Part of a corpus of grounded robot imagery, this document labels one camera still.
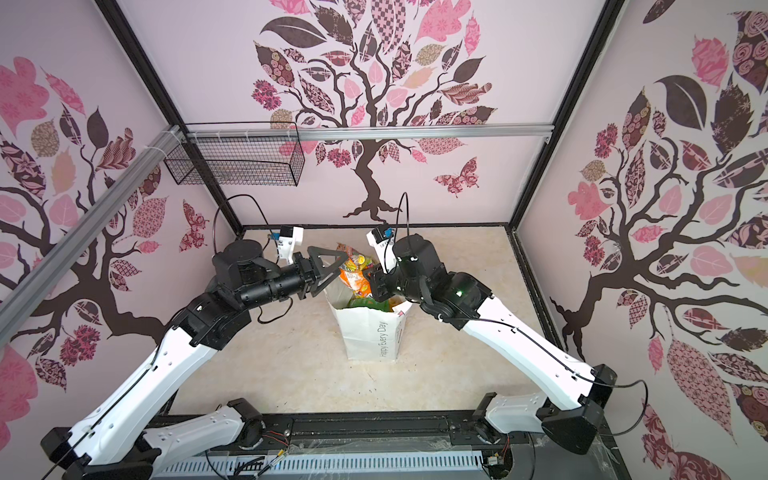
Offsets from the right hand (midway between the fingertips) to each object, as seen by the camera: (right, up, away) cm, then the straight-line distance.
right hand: (365, 268), depth 65 cm
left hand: (-3, 0, -5) cm, 6 cm away
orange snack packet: (-1, -3, 0) cm, 3 cm away
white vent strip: (+21, -48, +5) cm, 52 cm away
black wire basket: (-57, +42, +57) cm, 91 cm away
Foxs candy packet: (+4, -12, +21) cm, 24 cm away
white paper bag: (0, -17, +8) cm, 19 cm away
